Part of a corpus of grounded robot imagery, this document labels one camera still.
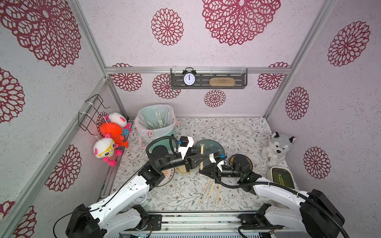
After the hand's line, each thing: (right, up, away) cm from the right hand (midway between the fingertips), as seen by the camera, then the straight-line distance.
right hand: (199, 170), depth 70 cm
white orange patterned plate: (-17, -7, +20) cm, 27 cm away
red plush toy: (-51, +19, +21) cm, 58 cm away
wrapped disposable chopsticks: (+12, -17, +13) cm, 24 cm away
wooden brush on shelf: (+15, +49, +20) cm, 55 cm away
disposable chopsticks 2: (+2, -17, +12) cm, 21 cm away
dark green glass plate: (+1, +12, -9) cm, 15 cm away
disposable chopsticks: (+1, +10, -8) cm, 12 cm away
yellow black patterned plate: (+17, +6, -10) cm, 20 cm away
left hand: (+2, +9, -7) cm, 12 cm away
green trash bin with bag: (-28, +25, +30) cm, 48 cm away
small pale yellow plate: (-8, +4, -14) cm, 16 cm away
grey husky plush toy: (+45, +9, +13) cm, 47 cm away
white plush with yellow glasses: (-50, +10, +10) cm, 52 cm away
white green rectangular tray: (+48, -7, +15) cm, 51 cm away
